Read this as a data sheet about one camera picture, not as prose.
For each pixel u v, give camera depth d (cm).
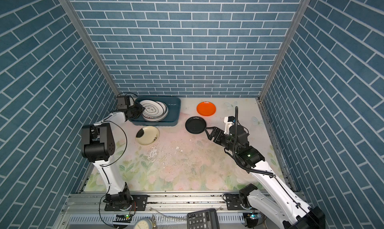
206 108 115
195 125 102
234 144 55
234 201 74
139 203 74
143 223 65
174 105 116
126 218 72
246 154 54
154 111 104
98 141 53
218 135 64
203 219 68
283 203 42
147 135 99
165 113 106
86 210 74
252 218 71
